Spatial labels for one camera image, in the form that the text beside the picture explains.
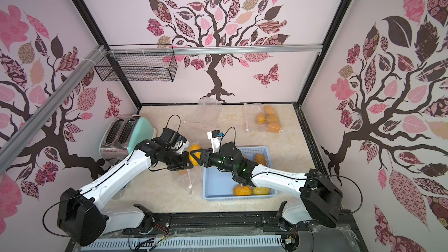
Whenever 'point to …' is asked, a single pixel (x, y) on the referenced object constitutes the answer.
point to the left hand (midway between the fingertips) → (192, 170)
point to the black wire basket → (144, 67)
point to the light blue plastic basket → (219, 185)
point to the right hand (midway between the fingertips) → (192, 153)
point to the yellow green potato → (261, 191)
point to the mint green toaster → (119, 135)
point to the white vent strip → (262, 243)
